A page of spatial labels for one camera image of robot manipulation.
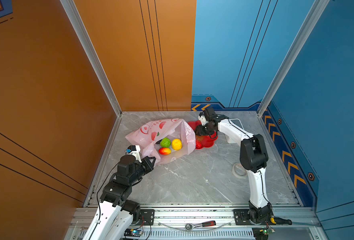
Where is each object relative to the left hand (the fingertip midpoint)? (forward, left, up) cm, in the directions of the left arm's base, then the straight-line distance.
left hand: (156, 156), depth 74 cm
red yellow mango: (+13, -2, -16) cm, 21 cm away
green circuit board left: (-29, +10, -21) cm, 37 cm away
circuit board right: (-29, -51, -20) cm, 62 cm away
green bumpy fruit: (+18, -2, -15) cm, 23 cm away
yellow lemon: (+16, -9, -14) cm, 23 cm away
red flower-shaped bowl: (+22, -28, -18) cm, 40 cm away
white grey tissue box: (+35, -51, -13) cm, 64 cm away
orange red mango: (+16, -23, -14) cm, 32 cm away
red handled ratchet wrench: (-27, -16, -17) cm, 36 cm away
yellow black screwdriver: (-24, -60, -17) cm, 67 cm away
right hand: (+25, -23, -12) cm, 36 cm away
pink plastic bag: (+16, +9, -5) cm, 20 cm away
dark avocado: (+9, 0, 0) cm, 9 cm away
